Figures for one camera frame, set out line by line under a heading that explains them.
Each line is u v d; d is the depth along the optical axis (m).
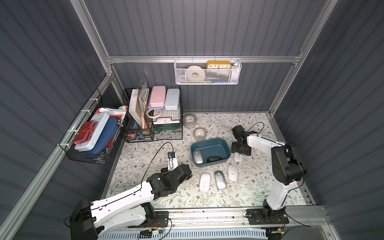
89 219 0.40
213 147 1.00
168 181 0.57
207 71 0.91
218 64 0.87
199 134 1.08
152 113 0.92
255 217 0.73
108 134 0.68
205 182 0.83
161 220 0.74
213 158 0.90
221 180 0.85
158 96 0.96
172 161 0.67
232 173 0.86
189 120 1.16
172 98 0.98
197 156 0.94
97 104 0.78
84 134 0.62
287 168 0.50
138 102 0.89
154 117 0.91
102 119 0.69
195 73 0.85
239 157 0.94
